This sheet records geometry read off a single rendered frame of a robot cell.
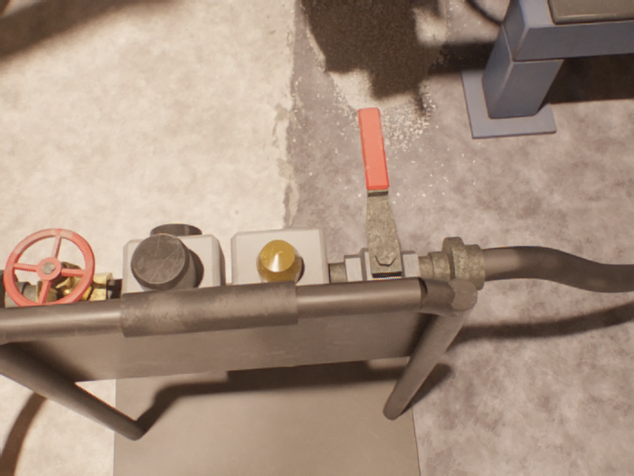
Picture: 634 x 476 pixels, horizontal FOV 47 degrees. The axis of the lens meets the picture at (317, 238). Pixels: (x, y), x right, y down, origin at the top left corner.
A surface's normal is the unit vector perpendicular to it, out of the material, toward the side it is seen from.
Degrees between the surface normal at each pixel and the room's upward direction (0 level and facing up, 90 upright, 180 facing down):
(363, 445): 0
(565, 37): 90
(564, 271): 57
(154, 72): 0
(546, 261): 29
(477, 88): 0
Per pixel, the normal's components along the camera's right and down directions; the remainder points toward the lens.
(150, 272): 0.00, -0.38
